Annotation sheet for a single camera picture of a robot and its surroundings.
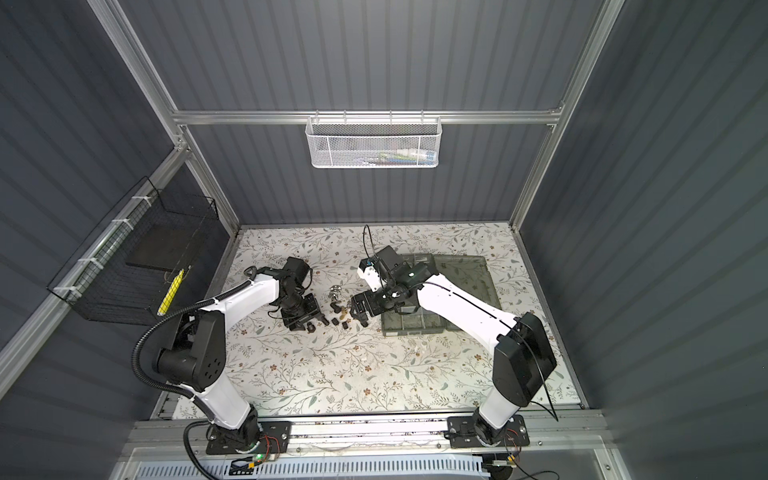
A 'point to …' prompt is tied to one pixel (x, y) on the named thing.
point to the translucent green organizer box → (471, 271)
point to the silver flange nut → (335, 288)
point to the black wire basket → (130, 267)
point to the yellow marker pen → (170, 292)
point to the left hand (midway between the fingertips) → (317, 321)
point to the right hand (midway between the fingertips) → (368, 309)
